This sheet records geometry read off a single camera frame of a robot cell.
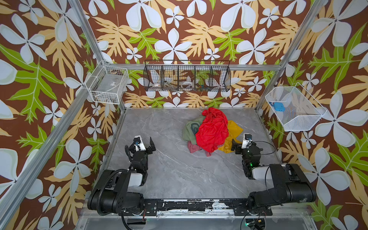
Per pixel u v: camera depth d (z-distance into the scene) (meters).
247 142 0.78
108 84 0.87
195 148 0.93
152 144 0.82
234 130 1.08
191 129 0.93
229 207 0.75
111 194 0.43
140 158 0.66
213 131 0.88
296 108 0.82
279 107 0.86
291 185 0.44
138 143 0.73
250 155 0.70
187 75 0.97
